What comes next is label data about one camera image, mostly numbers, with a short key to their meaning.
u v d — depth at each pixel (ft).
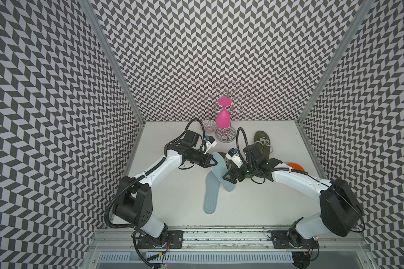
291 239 2.15
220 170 2.68
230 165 2.53
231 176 2.38
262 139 3.33
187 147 2.22
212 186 2.90
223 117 3.00
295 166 3.05
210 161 2.37
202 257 2.27
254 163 2.15
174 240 2.37
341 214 1.40
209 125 3.78
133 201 1.42
